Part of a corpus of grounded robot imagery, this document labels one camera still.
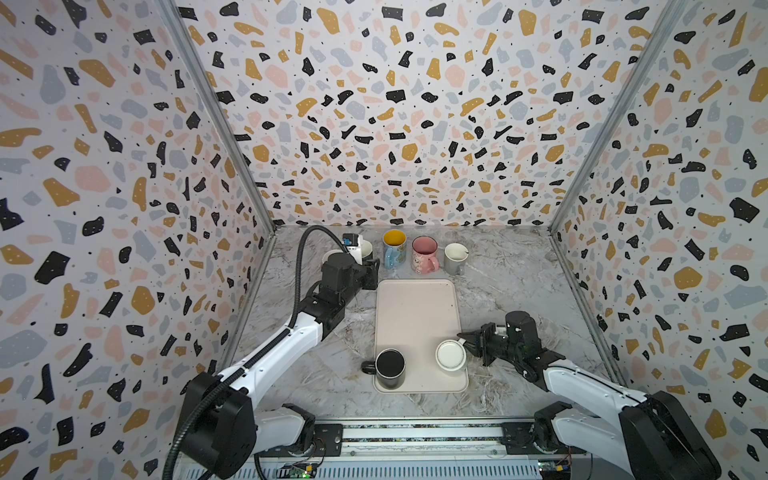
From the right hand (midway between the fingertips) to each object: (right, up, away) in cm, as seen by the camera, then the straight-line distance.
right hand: (453, 329), depth 82 cm
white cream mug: (-1, -7, -1) cm, 7 cm away
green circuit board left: (-38, -30, -11) cm, 50 cm away
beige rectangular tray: (-11, 0, +16) cm, 19 cm away
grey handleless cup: (+5, +20, +24) cm, 32 cm away
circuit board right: (+23, -31, -10) cm, 40 cm away
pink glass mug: (-7, +20, +18) cm, 28 cm away
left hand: (-22, +20, -2) cm, 30 cm away
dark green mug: (-26, +22, +20) cm, 40 cm away
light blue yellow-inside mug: (-17, +23, +21) cm, 35 cm away
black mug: (-17, -9, -5) cm, 20 cm away
